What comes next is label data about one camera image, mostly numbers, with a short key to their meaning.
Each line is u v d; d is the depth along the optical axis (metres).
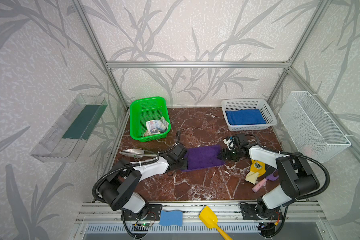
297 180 0.45
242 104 1.16
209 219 0.71
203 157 0.93
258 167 0.86
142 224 0.71
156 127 0.92
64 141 0.64
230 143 0.85
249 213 0.73
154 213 0.72
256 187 0.80
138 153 0.95
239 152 0.72
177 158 0.69
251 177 0.84
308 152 0.74
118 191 0.43
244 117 1.12
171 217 0.72
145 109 1.19
